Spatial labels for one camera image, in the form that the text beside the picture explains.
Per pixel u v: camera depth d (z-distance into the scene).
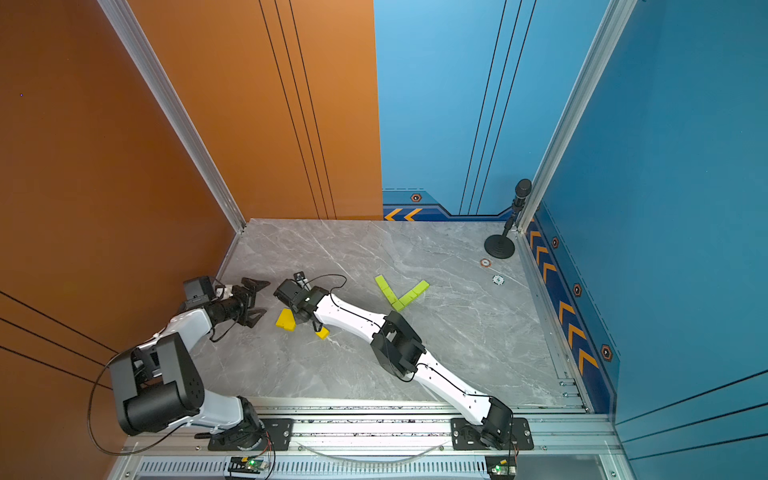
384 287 1.00
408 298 0.98
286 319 0.94
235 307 0.79
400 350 0.63
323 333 0.90
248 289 0.81
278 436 0.73
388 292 0.99
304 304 0.71
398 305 0.96
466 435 0.72
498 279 1.03
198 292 0.71
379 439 0.74
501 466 0.71
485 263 1.09
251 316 0.85
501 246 1.12
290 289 0.76
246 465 0.71
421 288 1.01
